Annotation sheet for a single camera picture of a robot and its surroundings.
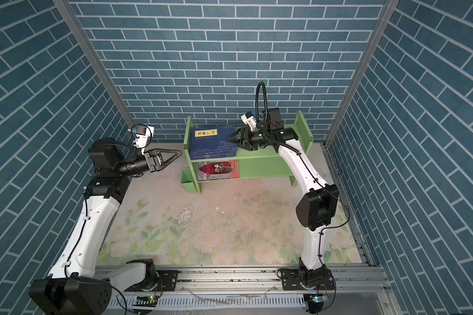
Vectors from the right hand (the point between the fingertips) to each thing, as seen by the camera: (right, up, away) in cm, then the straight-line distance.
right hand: (229, 140), depth 77 cm
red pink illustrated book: (-12, -13, +15) cm, 23 cm away
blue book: (-7, -1, +1) cm, 7 cm away
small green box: (-24, -19, +24) cm, 39 cm away
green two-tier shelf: (+13, -10, +16) cm, 23 cm away
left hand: (-15, -7, -14) cm, 22 cm away
